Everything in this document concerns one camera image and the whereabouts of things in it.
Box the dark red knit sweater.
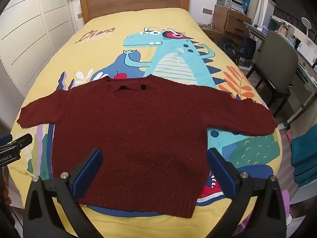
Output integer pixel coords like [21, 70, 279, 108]
[17, 75, 277, 218]

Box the left hand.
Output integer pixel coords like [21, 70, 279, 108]
[2, 175, 11, 205]

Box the teal fabric pile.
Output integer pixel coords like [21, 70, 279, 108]
[291, 125, 317, 187]

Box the white wardrobe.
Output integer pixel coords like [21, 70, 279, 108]
[1, 0, 74, 95]

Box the grey office chair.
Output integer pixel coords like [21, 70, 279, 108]
[246, 31, 299, 117]

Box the black backpack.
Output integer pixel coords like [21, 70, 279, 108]
[218, 36, 240, 66]

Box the yellow dinosaur print bedspread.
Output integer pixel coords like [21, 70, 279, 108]
[9, 8, 283, 237]

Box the wooden nightstand cabinet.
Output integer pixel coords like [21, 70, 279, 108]
[212, 5, 251, 37]

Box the white desk lamp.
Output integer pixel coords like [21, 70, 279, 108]
[301, 17, 312, 38]

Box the wooden headboard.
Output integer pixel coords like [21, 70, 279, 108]
[80, 0, 190, 23]

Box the white printer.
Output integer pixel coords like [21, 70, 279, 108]
[217, 0, 245, 14]

